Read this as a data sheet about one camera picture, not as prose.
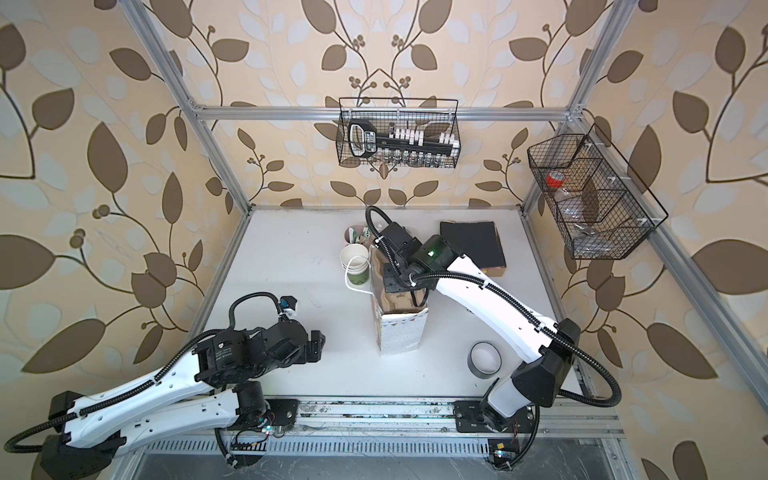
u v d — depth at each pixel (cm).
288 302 66
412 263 49
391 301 73
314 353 65
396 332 72
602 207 73
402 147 86
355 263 92
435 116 91
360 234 89
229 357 49
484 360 84
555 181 88
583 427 73
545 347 40
